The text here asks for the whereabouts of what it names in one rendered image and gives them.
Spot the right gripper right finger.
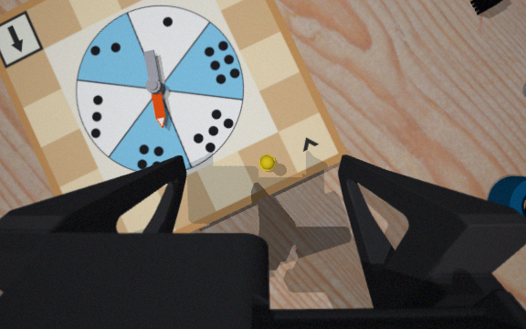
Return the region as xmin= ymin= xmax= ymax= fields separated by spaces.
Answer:
xmin=338 ymin=154 xmax=526 ymax=308

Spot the printed spinner board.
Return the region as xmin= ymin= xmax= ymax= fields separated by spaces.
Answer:
xmin=0 ymin=0 xmax=347 ymax=233

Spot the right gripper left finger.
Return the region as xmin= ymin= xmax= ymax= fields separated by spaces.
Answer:
xmin=0 ymin=155 xmax=187 ymax=233

